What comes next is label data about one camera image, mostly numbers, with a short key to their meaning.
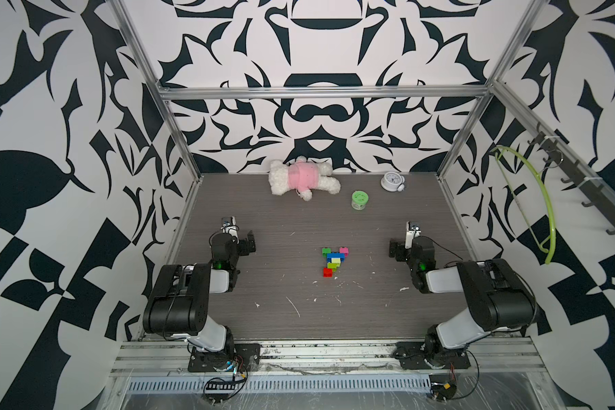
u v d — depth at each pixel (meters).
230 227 0.80
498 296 0.46
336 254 0.92
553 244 0.66
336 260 0.91
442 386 0.71
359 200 1.06
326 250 0.94
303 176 1.08
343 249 0.94
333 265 0.90
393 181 1.14
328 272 0.89
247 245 0.87
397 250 0.87
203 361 0.68
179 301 0.47
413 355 0.72
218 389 0.72
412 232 0.83
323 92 1.02
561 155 0.64
